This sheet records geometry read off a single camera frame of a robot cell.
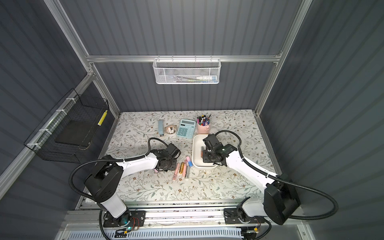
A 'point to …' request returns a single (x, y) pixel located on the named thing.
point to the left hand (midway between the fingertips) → (173, 166)
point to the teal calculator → (186, 128)
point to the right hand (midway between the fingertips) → (208, 156)
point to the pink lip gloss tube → (176, 171)
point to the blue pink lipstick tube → (189, 161)
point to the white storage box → (197, 161)
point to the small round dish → (170, 129)
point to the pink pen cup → (203, 124)
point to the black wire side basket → (71, 128)
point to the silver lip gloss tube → (188, 171)
